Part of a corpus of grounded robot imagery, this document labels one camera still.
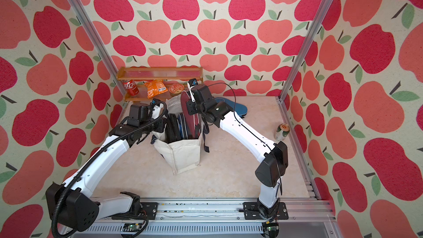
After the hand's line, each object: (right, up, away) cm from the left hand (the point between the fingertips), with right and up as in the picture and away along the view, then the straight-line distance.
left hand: (167, 121), depth 80 cm
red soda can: (-26, +19, +16) cm, 36 cm away
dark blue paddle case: (+7, -3, +2) cm, 8 cm away
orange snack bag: (-13, +20, +21) cm, 31 cm away
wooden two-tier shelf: (+10, +32, +36) cm, 49 cm away
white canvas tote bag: (+7, -15, -5) cm, 18 cm away
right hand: (+12, +9, -3) cm, 16 cm away
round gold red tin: (-1, +19, +21) cm, 28 cm away
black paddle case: (+2, -6, +2) cm, 7 cm away
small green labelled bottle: (+61, -6, +11) cm, 63 cm away
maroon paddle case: (+11, -4, +1) cm, 12 cm away
